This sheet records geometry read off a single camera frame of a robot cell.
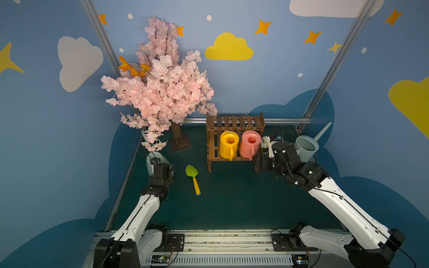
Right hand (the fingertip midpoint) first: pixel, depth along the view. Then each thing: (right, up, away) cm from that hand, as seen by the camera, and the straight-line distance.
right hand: (263, 155), depth 73 cm
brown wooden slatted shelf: (-21, +15, +13) cm, 29 cm away
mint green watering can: (-50, -3, +15) cm, 52 cm away
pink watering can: (-5, +5, +6) cm, 9 cm away
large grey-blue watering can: (+27, +4, +15) cm, 32 cm away
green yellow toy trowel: (-35, -12, +23) cm, 43 cm away
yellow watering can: (-14, +7, +15) cm, 22 cm away
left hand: (-50, -10, +12) cm, 52 cm away
